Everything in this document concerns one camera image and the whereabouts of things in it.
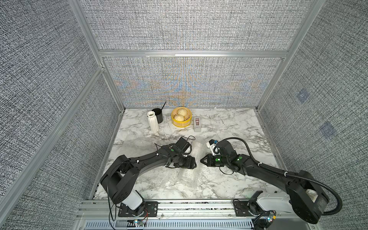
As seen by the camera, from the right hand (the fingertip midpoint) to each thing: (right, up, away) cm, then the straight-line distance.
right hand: (200, 158), depth 81 cm
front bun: (-13, +23, +26) cm, 37 cm away
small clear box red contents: (+1, +19, +25) cm, 31 cm away
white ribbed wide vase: (0, -12, +3) cm, 12 cm away
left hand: (-3, -5, +2) cm, 6 cm away
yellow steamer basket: (-7, +21, +26) cm, 34 cm away
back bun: (-10, +28, +29) cm, 42 cm away
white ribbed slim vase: (-29, +21, +15) cm, 38 cm away
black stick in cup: (-24, +32, +23) cm, 46 cm away
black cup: (-28, +27, +25) cm, 46 cm away
